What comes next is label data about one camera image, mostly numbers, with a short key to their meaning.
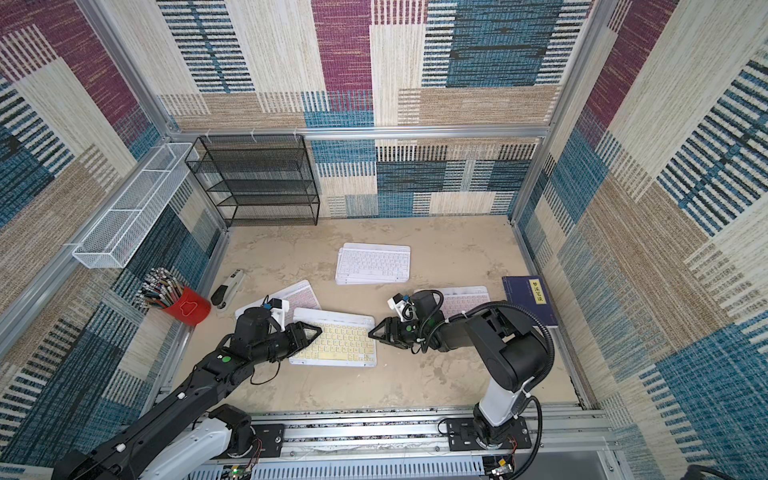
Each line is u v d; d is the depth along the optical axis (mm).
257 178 1085
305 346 725
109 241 700
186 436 559
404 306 865
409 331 797
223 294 961
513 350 481
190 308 888
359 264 1051
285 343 708
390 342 811
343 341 842
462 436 729
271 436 748
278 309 755
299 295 992
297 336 712
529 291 991
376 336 839
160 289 813
